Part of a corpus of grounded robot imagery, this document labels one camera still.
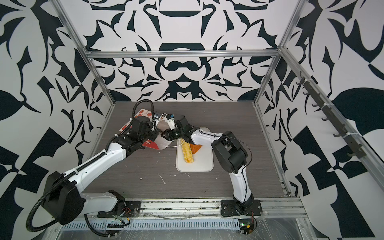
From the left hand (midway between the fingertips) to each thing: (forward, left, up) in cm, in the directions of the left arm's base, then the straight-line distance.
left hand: (155, 122), depth 82 cm
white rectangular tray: (-12, -27, -21) cm, 36 cm away
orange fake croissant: (-7, -22, -17) cm, 29 cm away
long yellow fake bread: (-9, -17, -18) cm, 26 cm away
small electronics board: (-46, -44, -22) cm, 67 cm away
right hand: (-1, -3, -10) cm, 11 cm away
